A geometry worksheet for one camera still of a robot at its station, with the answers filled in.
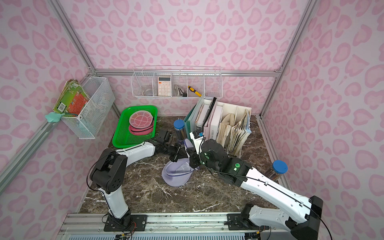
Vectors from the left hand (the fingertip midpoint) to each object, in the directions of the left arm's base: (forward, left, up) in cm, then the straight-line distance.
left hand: (189, 151), depth 87 cm
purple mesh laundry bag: (-8, +7, -10) cm, 15 cm away
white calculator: (+36, +16, +19) cm, 44 cm away
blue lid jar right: (-14, -43, +9) cm, 46 cm away
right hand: (-11, +1, +18) cm, 21 cm away
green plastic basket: (+16, +47, -8) cm, 51 cm away
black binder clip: (+29, +4, +19) cm, 35 cm away
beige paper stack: (+5, -24, +8) cm, 25 cm away
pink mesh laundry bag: (+28, +37, -7) cm, 47 cm away
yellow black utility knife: (+36, -2, +16) cm, 40 cm away
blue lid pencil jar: (+12, +6, +9) cm, 16 cm away
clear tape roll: (+33, +26, +17) cm, 45 cm away
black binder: (+23, -15, +19) cm, 33 cm away
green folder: (+6, -1, +20) cm, 21 cm away
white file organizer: (+21, -30, +11) cm, 38 cm away
